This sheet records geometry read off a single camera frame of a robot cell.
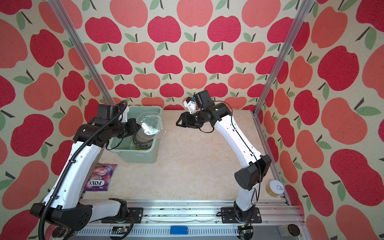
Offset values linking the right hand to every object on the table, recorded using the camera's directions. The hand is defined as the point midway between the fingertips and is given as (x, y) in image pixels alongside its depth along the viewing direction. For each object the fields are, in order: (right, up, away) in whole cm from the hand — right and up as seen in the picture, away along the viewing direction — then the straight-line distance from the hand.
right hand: (183, 123), depth 73 cm
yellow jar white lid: (+48, -35, +5) cm, 60 cm away
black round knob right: (+48, -46, -11) cm, 67 cm away
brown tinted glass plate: (-29, -15, +24) cm, 40 cm away
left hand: (-19, -2, -2) cm, 19 cm away
